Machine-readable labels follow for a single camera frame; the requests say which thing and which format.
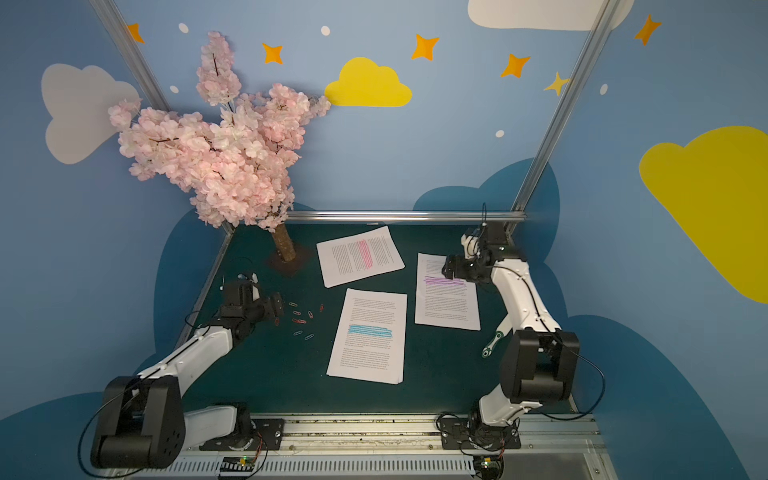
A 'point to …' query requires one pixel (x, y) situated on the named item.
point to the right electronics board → (489, 467)
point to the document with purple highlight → (443, 301)
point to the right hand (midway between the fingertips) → (463, 270)
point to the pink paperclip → (297, 313)
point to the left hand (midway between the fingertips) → (268, 298)
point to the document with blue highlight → (370, 337)
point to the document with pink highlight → (359, 256)
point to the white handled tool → (488, 350)
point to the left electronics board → (233, 466)
